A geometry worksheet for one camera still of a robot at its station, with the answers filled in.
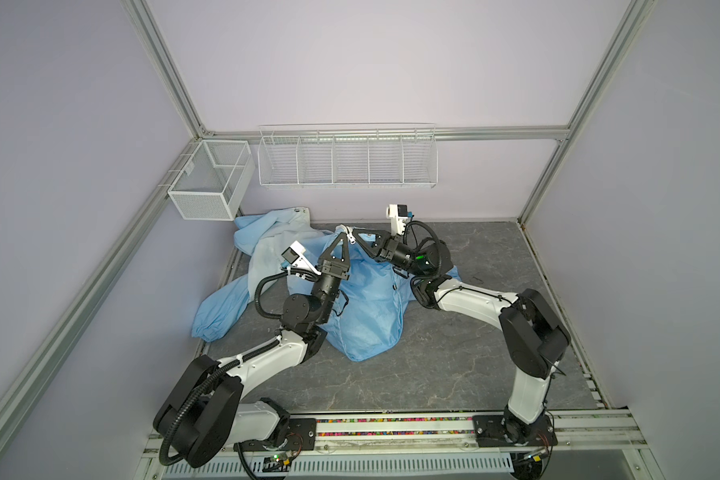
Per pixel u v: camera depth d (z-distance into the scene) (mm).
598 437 742
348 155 1052
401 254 671
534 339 487
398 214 692
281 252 625
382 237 668
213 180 971
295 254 623
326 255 679
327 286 643
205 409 415
